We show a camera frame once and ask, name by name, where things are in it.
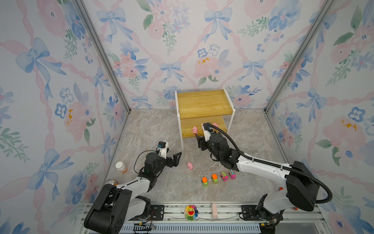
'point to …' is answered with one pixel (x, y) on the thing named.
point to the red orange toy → (297, 208)
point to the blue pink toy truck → (232, 174)
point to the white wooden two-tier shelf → (213, 108)
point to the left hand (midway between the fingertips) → (175, 150)
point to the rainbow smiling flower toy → (191, 212)
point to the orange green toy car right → (215, 179)
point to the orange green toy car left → (204, 181)
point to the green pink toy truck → (224, 176)
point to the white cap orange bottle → (121, 167)
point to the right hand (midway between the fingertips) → (201, 132)
